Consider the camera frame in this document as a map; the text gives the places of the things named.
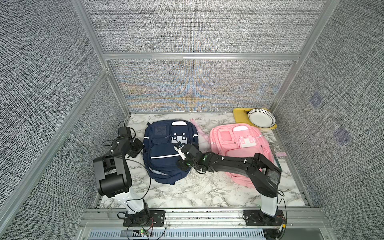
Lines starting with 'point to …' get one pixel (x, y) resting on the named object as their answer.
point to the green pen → (278, 162)
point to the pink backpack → (241, 139)
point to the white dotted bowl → (262, 118)
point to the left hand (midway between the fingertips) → (144, 145)
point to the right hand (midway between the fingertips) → (178, 156)
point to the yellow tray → (241, 115)
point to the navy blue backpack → (160, 156)
